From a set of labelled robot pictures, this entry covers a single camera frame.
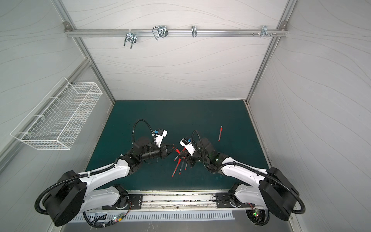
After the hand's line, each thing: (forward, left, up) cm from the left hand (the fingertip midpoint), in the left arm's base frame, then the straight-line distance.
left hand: (174, 148), depth 76 cm
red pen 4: (-8, -2, -15) cm, 17 cm away
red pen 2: (-1, -2, -2) cm, 3 cm away
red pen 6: (-5, -6, -16) cm, 18 cm away
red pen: (+23, -30, -15) cm, 40 cm away
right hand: (-1, -3, -5) cm, 6 cm away
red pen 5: (0, +1, -16) cm, 16 cm away
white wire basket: (+7, +56, +16) cm, 59 cm away
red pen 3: (0, -2, -16) cm, 16 cm away
